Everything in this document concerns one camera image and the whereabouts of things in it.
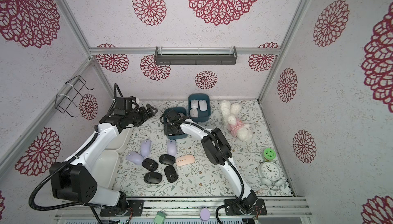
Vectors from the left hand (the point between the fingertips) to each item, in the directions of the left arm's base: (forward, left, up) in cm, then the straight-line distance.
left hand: (152, 114), depth 83 cm
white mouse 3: (+17, -22, -20) cm, 34 cm away
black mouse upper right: (-18, -7, -19) cm, 27 cm away
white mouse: (+26, -22, -20) cm, 40 cm away
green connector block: (-46, -7, -19) cm, 50 cm away
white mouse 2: (+26, -29, -22) cm, 44 cm away
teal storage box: (+17, -12, -17) cm, 27 cm away
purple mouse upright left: (-10, +7, -21) cm, 24 cm away
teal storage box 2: (+16, -29, -23) cm, 40 cm away
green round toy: (-15, -66, -18) cm, 70 cm away
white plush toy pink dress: (+1, -48, -12) cm, 49 cm away
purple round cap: (-45, -27, -12) cm, 54 cm away
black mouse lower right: (-26, -10, -19) cm, 34 cm away
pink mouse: (-18, -17, -20) cm, 32 cm away
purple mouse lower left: (-17, +12, -19) cm, 28 cm away
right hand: (+2, -5, -18) cm, 19 cm away
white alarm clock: (-26, -63, -18) cm, 70 cm away
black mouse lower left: (-28, -1, -19) cm, 34 cm away
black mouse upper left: (-21, +3, -19) cm, 28 cm away
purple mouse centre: (-10, -9, -19) cm, 24 cm away
